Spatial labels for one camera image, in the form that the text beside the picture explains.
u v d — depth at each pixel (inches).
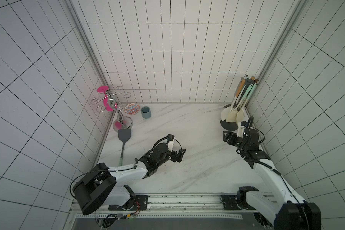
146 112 42.1
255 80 30.4
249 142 24.4
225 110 39.5
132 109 44.8
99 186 16.5
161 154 24.9
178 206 28.6
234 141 29.1
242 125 28.9
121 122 40.3
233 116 36.7
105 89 35.4
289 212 15.1
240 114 36.2
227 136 29.6
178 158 29.3
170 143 28.8
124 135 38.6
